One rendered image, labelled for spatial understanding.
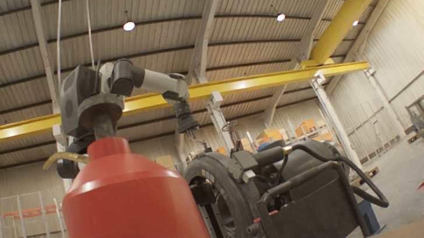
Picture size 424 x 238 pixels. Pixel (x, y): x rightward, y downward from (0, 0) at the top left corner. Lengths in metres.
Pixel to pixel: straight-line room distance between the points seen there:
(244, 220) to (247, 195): 0.12
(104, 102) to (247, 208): 1.13
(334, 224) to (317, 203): 0.10
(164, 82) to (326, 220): 0.90
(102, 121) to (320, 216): 0.74
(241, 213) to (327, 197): 0.51
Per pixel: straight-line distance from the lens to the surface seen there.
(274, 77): 12.46
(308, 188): 1.64
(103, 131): 0.17
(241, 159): 1.23
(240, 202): 1.26
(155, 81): 1.25
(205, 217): 1.58
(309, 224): 0.80
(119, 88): 1.19
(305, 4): 13.70
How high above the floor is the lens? 0.52
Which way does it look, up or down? 25 degrees up
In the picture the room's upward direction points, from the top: 23 degrees counter-clockwise
